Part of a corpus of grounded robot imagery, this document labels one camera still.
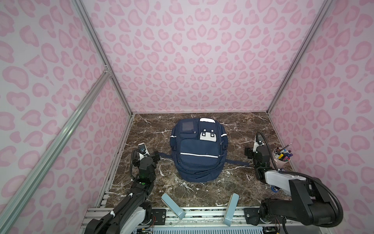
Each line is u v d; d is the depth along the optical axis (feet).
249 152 2.71
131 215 1.72
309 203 1.39
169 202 2.42
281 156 2.64
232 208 2.42
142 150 2.24
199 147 3.02
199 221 2.36
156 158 2.60
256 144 2.54
